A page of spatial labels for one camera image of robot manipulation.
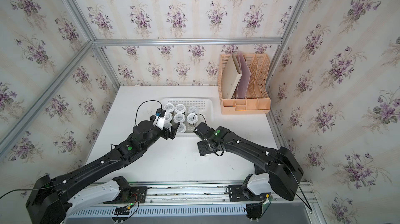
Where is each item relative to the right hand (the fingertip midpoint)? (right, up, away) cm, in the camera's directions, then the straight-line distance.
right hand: (207, 149), depth 81 cm
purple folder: (+22, +36, +10) cm, 44 cm away
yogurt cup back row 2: (-9, +20, +18) cm, 28 cm away
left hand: (-17, +16, -5) cm, 24 cm away
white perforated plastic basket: (0, +17, +24) cm, 29 cm away
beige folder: (+18, +42, +27) cm, 53 cm away
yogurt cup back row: (-24, +21, +18) cm, 37 cm away
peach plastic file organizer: (+34, +26, +21) cm, 48 cm away
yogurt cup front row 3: (-9, +14, +12) cm, 20 cm away
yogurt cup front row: (-17, +21, +18) cm, 32 cm away
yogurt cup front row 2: (-17, +15, +13) cm, 26 cm away
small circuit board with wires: (-40, -26, -9) cm, 49 cm away
